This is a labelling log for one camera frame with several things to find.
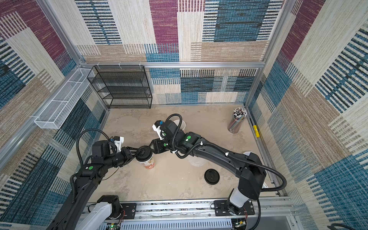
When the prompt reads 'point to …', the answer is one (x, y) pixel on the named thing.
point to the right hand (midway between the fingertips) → (155, 148)
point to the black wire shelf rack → (122, 86)
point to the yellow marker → (257, 132)
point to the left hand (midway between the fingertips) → (140, 153)
